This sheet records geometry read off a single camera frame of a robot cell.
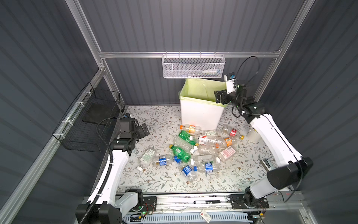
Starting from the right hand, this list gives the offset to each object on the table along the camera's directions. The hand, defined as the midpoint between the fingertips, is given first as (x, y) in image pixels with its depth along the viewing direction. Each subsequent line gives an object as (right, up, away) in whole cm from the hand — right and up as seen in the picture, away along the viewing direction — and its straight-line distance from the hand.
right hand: (225, 89), depth 74 cm
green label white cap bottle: (-45, -41, +12) cm, 63 cm away
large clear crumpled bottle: (-20, -33, +15) cm, 42 cm away
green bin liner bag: (-8, +5, +28) cm, 30 cm away
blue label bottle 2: (-20, -46, +6) cm, 51 cm away
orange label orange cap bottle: (-16, -23, +26) cm, 38 cm away
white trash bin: (-5, -14, +20) cm, 25 cm away
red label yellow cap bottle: (+13, -25, +23) cm, 37 cm away
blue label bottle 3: (-8, -44, +8) cm, 45 cm away
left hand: (-48, -22, +5) cm, 53 cm away
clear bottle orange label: (+8, -31, +18) cm, 37 cm away
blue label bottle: (-35, -41, +11) cm, 55 cm away
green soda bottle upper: (-20, -28, +23) cm, 42 cm away
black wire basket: (-75, -22, -4) cm, 79 cm away
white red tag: (-11, -65, -4) cm, 66 cm away
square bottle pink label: (+7, -37, +15) cm, 41 cm away
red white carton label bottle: (-9, -29, +15) cm, 34 cm away
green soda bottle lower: (-22, -39, +14) cm, 47 cm away
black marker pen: (-9, -60, 0) cm, 61 cm away
